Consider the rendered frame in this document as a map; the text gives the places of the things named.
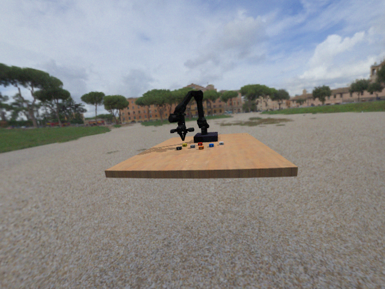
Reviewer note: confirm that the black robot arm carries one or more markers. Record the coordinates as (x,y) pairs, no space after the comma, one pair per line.
(178,114)

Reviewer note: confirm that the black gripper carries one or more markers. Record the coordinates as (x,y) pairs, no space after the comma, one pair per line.
(184,132)

